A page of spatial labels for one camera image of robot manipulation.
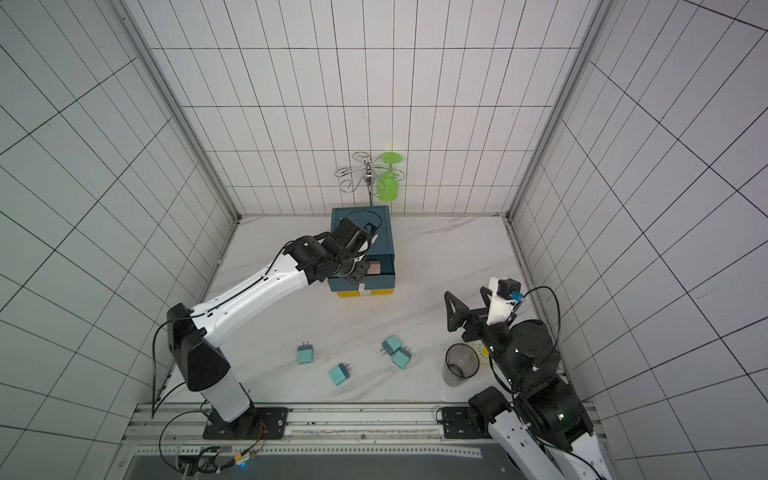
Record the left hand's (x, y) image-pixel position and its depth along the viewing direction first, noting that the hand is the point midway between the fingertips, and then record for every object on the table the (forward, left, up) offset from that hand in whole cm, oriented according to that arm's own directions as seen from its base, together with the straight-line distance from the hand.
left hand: (351, 269), depth 79 cm
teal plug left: (-16, +14, -20) cm, 29 cm away
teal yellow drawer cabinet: (-2, -8, -2) cm, 8 cm away
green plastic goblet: (+38, -10, -1) cm, 39 cm away
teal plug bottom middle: (-22, +3, -19) cm, 29 cm away
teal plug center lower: (-17, -14, -20) cm, 30 cm away
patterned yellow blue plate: (-25, -28, +10) cm, 39 cm away
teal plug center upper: (-14, -11, -19) cm, 26 cm away
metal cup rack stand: (+30, -6, +7) cm, 32 cm away
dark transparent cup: (-19, -30, -16) cm, 39 cm away
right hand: (-13, -24, +10) cm, 29 cm away
